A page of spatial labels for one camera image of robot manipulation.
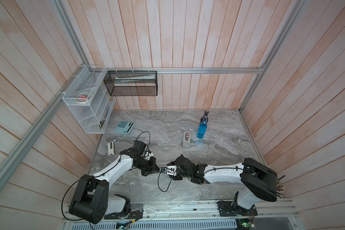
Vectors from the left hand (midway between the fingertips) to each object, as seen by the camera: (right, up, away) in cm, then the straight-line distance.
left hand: (160, 172), depth 80 cm
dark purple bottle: (+30, +34, +13) cm, 47 cm away
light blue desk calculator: (-29, +25, +27) cm, 47 cm away
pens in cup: (+57, -3, -14) cm, 59 cm away
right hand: (+5, +2, +5) cm, 7 cm away
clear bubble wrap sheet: (-5, -12, 0) cm, 13 cm away
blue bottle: (+28, +25, +15) cm, 40 cm away
